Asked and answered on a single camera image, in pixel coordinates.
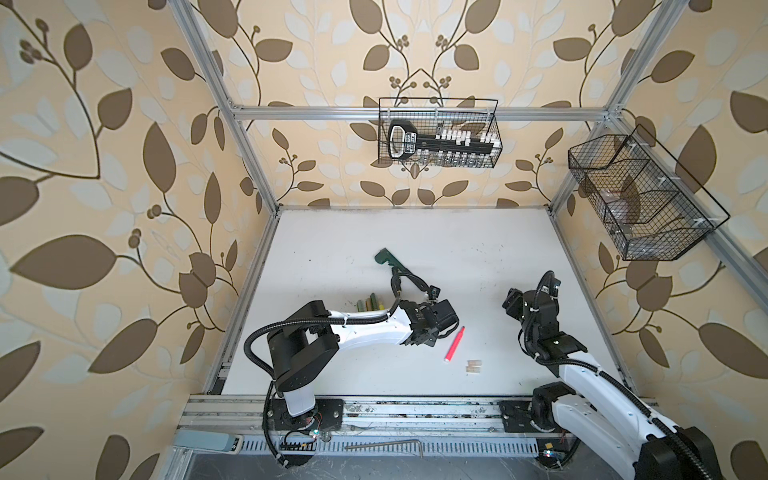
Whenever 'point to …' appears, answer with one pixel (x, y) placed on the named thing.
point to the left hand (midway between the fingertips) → (429, 326)
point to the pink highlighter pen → (456, 342)
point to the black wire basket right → (649, 205)
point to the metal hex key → (389, 443)
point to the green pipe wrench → (384, 255)
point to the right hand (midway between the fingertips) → (521, 299)
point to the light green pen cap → (360, 306)
